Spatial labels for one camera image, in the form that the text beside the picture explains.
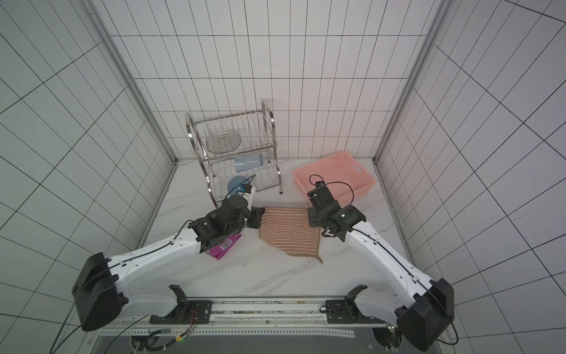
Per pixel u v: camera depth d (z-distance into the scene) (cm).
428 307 37
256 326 72
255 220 68
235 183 103
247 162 110
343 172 112
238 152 83
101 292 38
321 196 57
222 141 90
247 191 69
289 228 83
